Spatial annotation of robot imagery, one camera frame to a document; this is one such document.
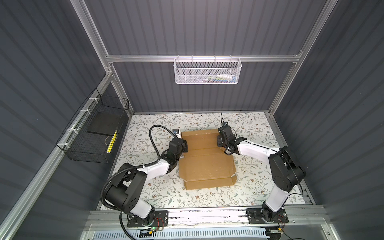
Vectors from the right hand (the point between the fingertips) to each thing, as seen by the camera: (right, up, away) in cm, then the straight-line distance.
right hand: (223, 138), depth 95 cm
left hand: (-25, 0, -5) cm, 26 cm away
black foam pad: (-64, +9, -20) cm, 67 cm away
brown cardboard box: (-12, -16, -3) cm, 20 cm away
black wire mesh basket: (-69, +3, -23) cm, 73 cm away
